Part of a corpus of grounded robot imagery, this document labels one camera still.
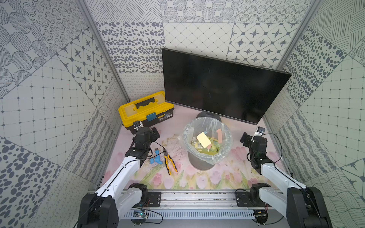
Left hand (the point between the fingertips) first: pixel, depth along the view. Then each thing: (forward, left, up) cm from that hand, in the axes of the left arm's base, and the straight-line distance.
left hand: (146, 129), depth 84 cm
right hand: (+1, -66, -7) cm, 66 cm away
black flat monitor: (+37, -49, +3) cm, 61 cm away
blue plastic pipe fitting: (-12, -6, -15) cm, 20 cm away
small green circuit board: (-40, -1, -17) cm, 43 cm away
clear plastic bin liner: (-19, -38, +9) cm, 43 cm away
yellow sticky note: (-8, -34, +3) cm, 35 cm away
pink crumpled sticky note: (-6, -42, +5) cm, 43 cm away
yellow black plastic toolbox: (+14, +2, +1) cm, 15 cm away
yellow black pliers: (-11, -11, -15) cm, 22 cm away
